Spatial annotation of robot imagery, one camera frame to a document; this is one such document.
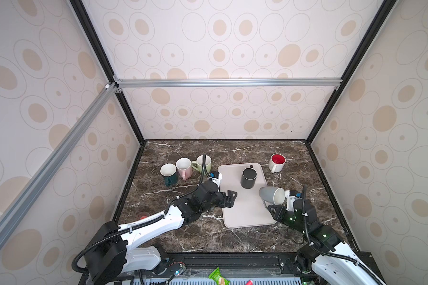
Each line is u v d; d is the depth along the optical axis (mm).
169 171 949
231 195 700
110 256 396
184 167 959
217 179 707
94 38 747
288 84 1664
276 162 1009
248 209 913
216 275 694
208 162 965
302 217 571
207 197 576
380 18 704
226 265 744
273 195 756
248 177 900
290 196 724
